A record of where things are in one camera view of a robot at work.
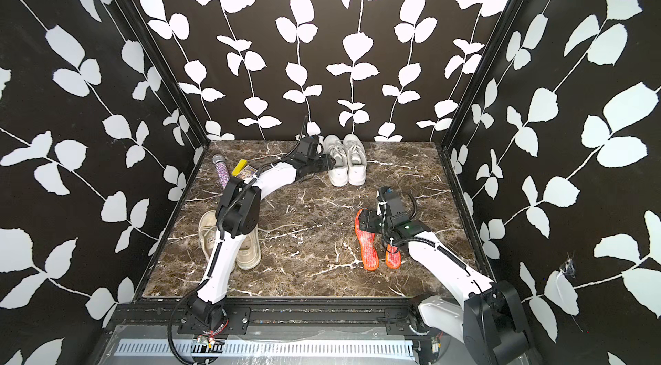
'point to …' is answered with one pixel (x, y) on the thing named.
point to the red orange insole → (367, 240)
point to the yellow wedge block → (243, 163)
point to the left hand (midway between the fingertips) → (334, 156)
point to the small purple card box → (247, 172)
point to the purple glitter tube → (222, 170)
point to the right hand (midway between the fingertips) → (366, 213)
